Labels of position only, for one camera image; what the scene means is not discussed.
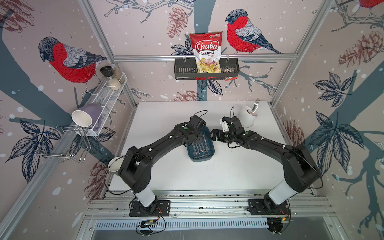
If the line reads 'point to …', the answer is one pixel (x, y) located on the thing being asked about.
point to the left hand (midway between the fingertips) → (201, 136)
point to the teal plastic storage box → (203, 150)
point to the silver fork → (255, 106)
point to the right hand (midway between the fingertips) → (213, 134)
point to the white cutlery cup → (247, 118)
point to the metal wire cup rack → (66, 143)
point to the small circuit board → (145, 223)
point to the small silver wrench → (195, 153)
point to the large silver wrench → (206, 148)
